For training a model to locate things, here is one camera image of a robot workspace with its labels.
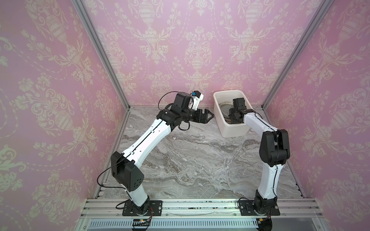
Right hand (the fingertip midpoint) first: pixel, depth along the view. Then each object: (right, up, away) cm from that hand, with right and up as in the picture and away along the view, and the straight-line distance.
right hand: (230, 112), depth 101 cm
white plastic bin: (-2, -12, -7) cm, 14 cm away
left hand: (-19, -3, -28) cm, 34 cm away
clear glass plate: (-2, +4, +9) cm, 9 cm away
